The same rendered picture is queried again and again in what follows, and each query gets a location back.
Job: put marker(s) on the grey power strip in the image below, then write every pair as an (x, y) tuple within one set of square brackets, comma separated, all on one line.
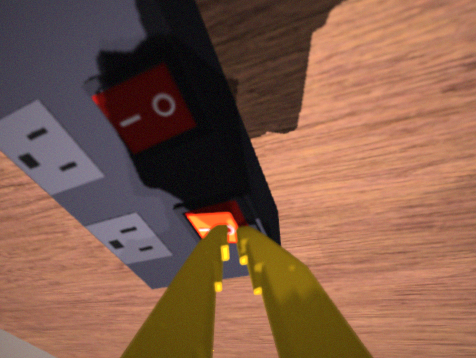
[(121, 112)]

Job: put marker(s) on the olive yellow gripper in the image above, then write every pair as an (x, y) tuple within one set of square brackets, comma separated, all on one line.
[(304, 321)]

